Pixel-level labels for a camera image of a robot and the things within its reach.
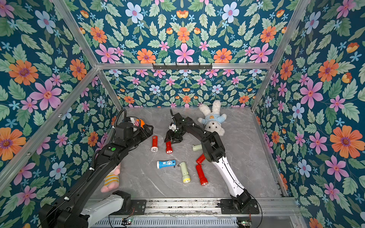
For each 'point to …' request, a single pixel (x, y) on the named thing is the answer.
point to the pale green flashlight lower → (186, 178)
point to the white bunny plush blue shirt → (212, 120)
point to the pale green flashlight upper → (196, 147)
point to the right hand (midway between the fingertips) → (171, 138)
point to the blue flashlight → (163, 163)
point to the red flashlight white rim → (155, 148)
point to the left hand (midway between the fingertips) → (151, 128)
